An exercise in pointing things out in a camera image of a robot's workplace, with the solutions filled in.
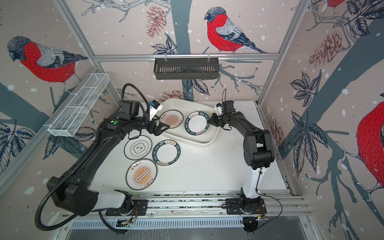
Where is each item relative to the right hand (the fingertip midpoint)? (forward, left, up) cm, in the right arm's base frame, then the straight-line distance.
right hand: (208, 122), depth 95 cm
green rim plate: (+2, +7, -4) cm, 8 cm away
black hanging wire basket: (+36, +16, +18) cm, 43 cm away
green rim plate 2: (-18, +26, -10) cm, 33 cm away
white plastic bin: (-6, +18, -6) cm, 20 cm away
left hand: (-14, +23, +18) cm, 33 cm away
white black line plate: (-16, +47, -10) cm, 50 cm away
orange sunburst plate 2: (-31, +39, -11) cm, 51 cm away
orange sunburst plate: (+10, +26, -8) cm, 29 cm away
